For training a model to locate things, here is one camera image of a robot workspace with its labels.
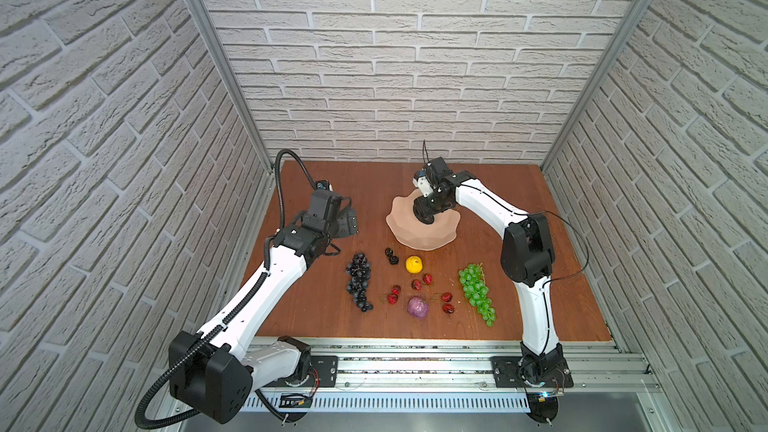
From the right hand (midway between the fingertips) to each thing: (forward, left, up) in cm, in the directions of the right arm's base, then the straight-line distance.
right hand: (426, 205), depth 97 cm
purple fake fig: (-32, +7, -4) cm, 33 cm away
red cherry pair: (-25, +13, -7) cm, 29 cm away
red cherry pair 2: (-23, +3, -7) cm, 24 cm away
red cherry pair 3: (-32, -2, -7) cm, 33 cm away
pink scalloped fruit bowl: (-7, +4, -6) cm, 10 cm away
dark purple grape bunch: (-21, +23, -4) cm, 31 cm away
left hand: (-10, +27, +12) cm, 31 cm away
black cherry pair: (-15, +12, -7) cm, 21 cm away
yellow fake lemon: (-19, +7, -4) cm, 20 cm away
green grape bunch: (-28, -10, -4) cm, 30 cm away
